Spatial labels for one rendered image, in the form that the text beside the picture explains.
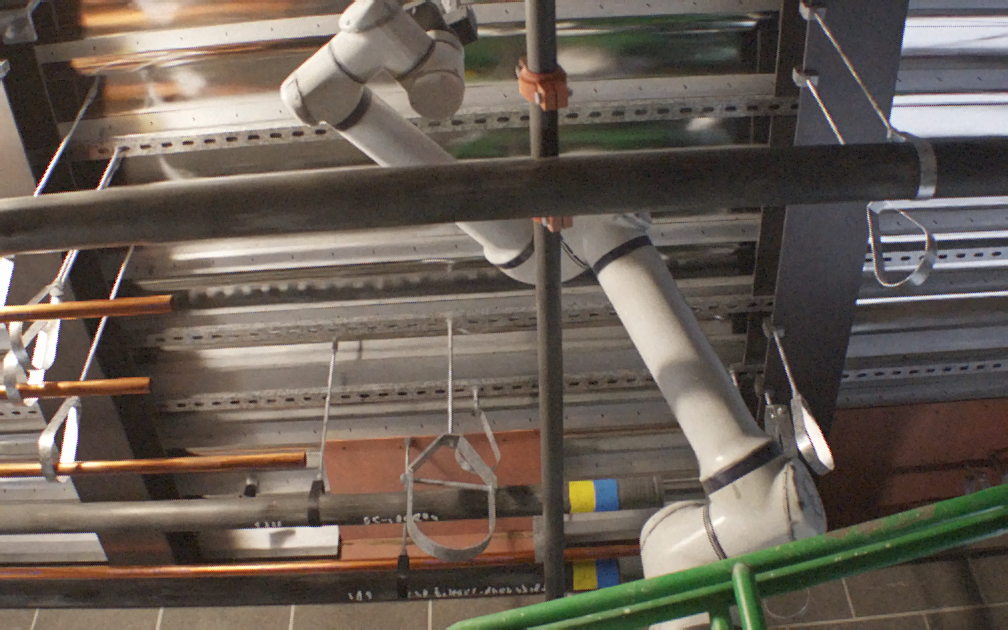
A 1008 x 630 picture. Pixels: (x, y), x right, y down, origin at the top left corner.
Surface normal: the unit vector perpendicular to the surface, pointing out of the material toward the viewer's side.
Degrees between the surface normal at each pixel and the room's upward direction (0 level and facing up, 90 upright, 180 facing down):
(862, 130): 180
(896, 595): 90
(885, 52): 180
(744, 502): 133
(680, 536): 91
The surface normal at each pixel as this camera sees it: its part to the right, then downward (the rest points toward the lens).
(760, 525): -0.47, 0.03
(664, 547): -0.65, -0.57
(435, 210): 0.01, 0.59
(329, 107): 0.13, 0.74
